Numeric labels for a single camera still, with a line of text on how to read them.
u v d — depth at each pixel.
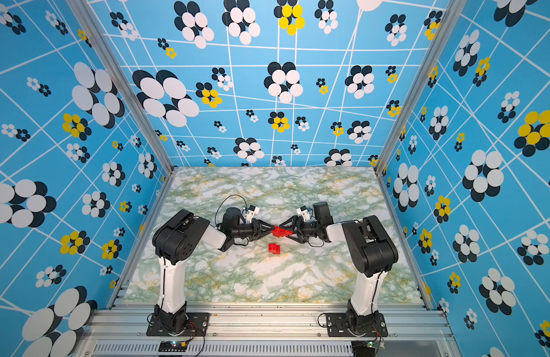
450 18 0.69
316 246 0.84
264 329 0.74
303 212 0.92
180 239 0.55
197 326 0.73
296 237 0.90
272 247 0.89
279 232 0.91
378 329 0.72
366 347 0.69
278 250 0.89
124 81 0.86
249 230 0.88
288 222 0.89
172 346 0.72
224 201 1.12
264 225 0.91
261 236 0.89
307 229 0.85
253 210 0.94
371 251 0.50
